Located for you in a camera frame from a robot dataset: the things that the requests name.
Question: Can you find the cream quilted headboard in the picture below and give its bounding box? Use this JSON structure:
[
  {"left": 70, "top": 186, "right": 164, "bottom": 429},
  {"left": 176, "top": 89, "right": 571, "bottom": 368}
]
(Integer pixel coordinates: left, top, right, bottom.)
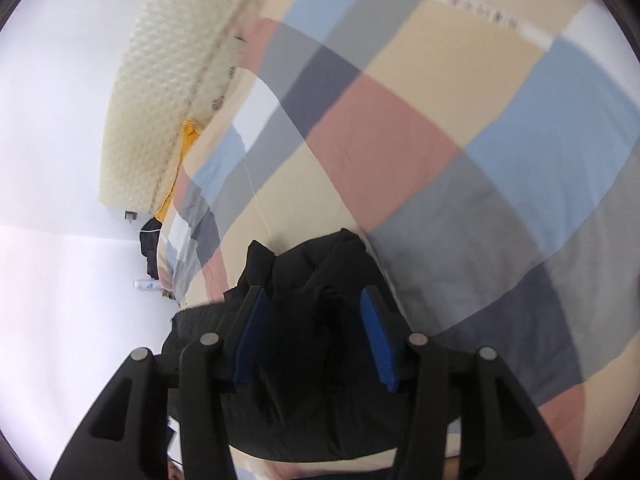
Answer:
[{"left": 98, "top": 0, "right": 321, "bottom": 215}]

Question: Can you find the black puffer jacket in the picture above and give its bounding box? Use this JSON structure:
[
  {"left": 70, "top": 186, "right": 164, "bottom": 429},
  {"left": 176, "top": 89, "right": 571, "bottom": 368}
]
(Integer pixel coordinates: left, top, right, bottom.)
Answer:
[{"left": 161, "top": 228, "right": 463, "bottom": 462}]

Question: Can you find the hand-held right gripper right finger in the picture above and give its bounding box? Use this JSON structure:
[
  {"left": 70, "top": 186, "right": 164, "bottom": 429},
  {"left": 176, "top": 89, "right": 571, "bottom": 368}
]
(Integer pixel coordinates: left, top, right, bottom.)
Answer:
[{"left": 360, "top": 284, "right": 588, "bottom": 480}]

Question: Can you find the black bag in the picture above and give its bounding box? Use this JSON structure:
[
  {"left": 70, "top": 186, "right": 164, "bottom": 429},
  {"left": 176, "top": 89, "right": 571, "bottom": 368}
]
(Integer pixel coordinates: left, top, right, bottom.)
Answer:
[{"left": 138, "top": 217, "right": 162, "bottom": 281}]

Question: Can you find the plaid duvet bed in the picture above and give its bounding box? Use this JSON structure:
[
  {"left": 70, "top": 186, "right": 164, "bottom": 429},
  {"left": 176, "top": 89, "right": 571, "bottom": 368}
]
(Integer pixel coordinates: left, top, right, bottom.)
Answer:
[{"left": 156, "top": 0, "right": 640, "bottom": 480}]

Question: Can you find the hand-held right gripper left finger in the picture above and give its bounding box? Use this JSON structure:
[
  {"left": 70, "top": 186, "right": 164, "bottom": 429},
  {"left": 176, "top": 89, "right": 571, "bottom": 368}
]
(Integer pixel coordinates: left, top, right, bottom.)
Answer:
[{"left": 50, "top": 285, "right": 271, "bottom": 480}]

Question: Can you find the yellow cloth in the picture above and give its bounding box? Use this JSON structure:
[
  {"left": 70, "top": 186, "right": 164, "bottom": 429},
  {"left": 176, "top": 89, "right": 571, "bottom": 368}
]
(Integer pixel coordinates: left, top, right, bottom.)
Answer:
[{"left": 154, "top": 120, "right": 202, "bottom": 223}]

